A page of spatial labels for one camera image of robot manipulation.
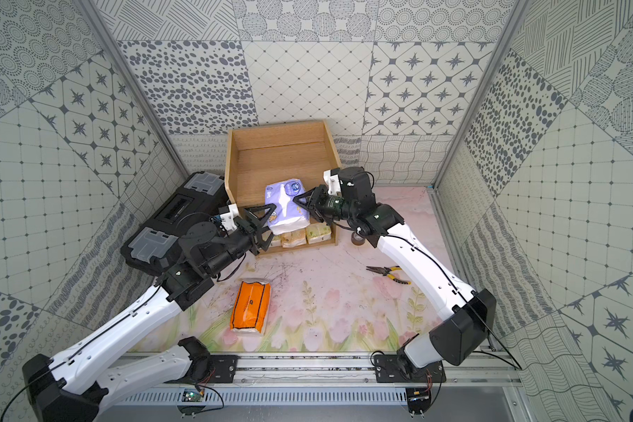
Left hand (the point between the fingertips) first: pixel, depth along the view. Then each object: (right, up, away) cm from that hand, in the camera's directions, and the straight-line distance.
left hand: (275, 208), depth 63 cm
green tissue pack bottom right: (+9, -9, +35) cm, 37 cm away
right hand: (+5, +1, +5) cm, 7 cm away
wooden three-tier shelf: (-9, +18, +23) cm, 31 cm away
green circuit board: (-25, -52, +8) cm, 58 cm away
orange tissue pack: (-10, -30, +16) cm, 36 cm away
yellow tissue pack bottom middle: (+1, -11, +32) cm, 34 cm away
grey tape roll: (+25, -12, +38) cm, 47 cm away
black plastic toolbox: (-41, -12, +17) cm, 46 cm away
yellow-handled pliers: (+34, -23, +30) cm, 51 cm away
